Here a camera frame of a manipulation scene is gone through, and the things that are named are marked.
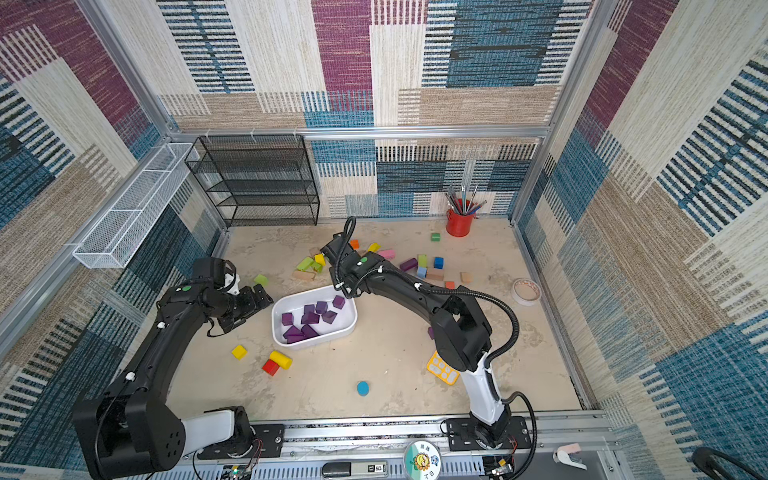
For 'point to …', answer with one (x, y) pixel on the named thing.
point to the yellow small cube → (239, 352)
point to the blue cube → (438, 263)
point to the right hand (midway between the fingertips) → (353, 274)
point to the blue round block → (363, 388)
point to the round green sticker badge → (422, 461)
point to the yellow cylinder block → (283, 361)
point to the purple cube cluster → (338, 302)
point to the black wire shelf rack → (257, 180)
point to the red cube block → (270, 367)
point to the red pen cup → (458, 225)
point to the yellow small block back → (374, 247)
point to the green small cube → (435, 236)
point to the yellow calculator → (442, 370)
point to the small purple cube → (287, 318)
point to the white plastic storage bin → (312, 317)
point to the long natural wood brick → (305, 276)
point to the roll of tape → (518, 299)
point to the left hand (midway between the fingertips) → (261, 306)
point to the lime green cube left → (260, 279)
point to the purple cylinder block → (409, 264)
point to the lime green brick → (305, 264)
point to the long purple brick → (293, 334)
